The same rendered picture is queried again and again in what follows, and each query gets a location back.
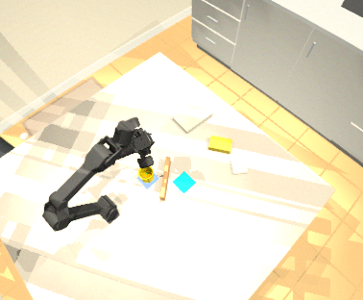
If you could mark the yellow cup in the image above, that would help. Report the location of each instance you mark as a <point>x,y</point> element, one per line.
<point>149,177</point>

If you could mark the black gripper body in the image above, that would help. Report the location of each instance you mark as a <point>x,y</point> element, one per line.
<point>143,162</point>

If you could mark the yellow rectangular block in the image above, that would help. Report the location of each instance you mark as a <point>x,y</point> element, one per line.
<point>220,144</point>

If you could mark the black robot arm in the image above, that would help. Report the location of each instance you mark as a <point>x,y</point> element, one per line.
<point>98,159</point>

